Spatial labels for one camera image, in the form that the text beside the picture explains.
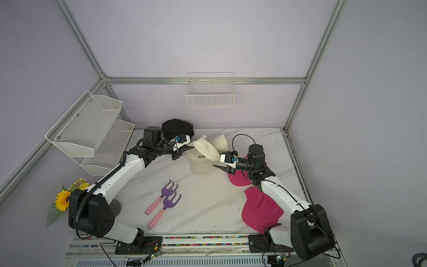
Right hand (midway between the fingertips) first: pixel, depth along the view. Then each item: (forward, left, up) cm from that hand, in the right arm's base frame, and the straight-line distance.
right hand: (217, 159), depth 76 cm
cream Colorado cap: (+1, +2, +6) cm, 7 cm away
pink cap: (+2, -13, -23) cm, 26 cm away
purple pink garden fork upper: (-5, +30, -23) cm, 38 cm away
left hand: (+7, +13, +1) cm, 15 cm away
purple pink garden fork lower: (-12, +27, -23) cm, 37 cm away
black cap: (+35, +29, -12) cm, 47 cm away
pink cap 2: (-17, -20, -20) cm, 33 cm away
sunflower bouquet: (-19, +59, +3) cm, 62 cm away
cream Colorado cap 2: (+11, +11, -20) cm, 25 cm away
